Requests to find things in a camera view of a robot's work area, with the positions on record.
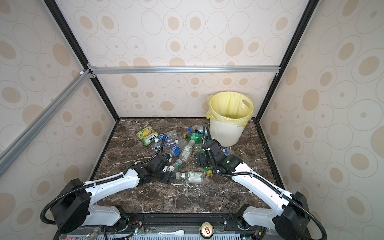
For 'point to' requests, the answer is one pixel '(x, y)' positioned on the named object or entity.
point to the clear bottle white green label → (176, 164)
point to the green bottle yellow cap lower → (208, 169)
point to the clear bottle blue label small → (175, 150)
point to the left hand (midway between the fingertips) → (173, 174)
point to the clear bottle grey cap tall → (187, 151)
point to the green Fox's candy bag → (148, 136)
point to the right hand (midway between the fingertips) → (203, 156)
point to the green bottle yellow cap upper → (197, 137)
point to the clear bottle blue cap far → (197, 129)
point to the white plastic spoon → (179, 232)
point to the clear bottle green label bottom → (192, 177)
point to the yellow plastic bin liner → (233, 107)
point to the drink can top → (206, 230)
